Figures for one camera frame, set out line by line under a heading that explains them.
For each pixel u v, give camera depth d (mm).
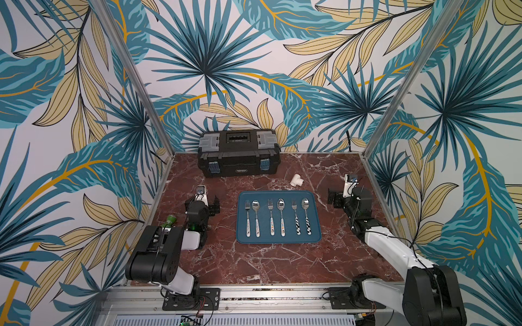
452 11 689
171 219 903
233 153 960
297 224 909
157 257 446
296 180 1046
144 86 902
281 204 950
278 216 930
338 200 780
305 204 973
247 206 973
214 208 859
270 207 977
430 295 409
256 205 950
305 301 748
